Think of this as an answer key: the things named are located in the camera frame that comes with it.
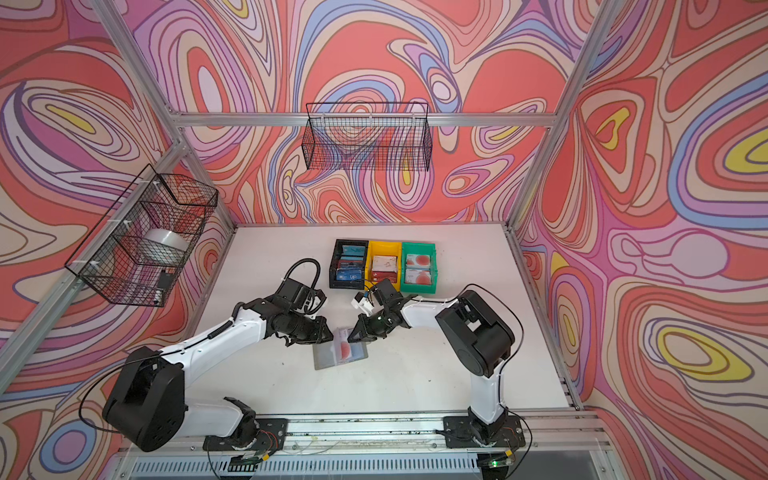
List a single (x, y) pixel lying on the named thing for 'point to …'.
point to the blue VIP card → (348, 274)
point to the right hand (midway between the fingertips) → (353, 345)
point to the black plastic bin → (335, 257)
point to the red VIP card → (379, 276)
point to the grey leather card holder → (324, 357)
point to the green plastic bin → (419, 248)
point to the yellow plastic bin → (382, 248)
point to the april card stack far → (417, 260)
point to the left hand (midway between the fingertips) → (335, 335)
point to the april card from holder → (342, 351)
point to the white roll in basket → (163, 247)
